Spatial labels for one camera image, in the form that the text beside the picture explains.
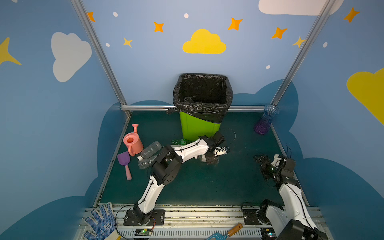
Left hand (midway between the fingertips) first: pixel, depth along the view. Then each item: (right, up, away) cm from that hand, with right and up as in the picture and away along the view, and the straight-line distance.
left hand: (213, 154), depth 94 cm
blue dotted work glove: (-55, -31, -23) cm, 67 cm away
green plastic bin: (-13, +17, -1) cm, 21 cm away
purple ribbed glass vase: (+36, +18, +10) cm, 41 cm away
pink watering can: (-50, +8, -3) cm, 51 cm away
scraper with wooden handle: (+1, -35, -24) cm, 42 cm away
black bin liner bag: (-4, +39, +8) cm, 39 cm away
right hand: (+25, -2, -8) cm, 27 cm away
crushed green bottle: (-22, +7, +7) cm, 24 cm away
